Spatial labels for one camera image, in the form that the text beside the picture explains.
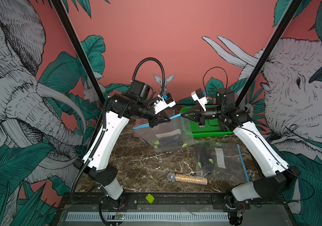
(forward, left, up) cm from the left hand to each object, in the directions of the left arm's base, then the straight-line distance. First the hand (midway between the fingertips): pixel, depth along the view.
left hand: (168, 117), depth 62 cm
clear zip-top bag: (+1, 0, -18) cm, 18 cm away
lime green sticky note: (-26, +10, -38) cm, 47 cm away
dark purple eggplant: (-4, -22, -36) cm, 42 cm away
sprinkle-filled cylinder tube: (-16, -2, -34) cm, 38 cm away
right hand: (+1, -7, +1) cm, 7 cm away
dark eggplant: (-3, -27, -34) cm, 44 cm away
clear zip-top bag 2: (-8, -32, -35) cm, 48 cm away
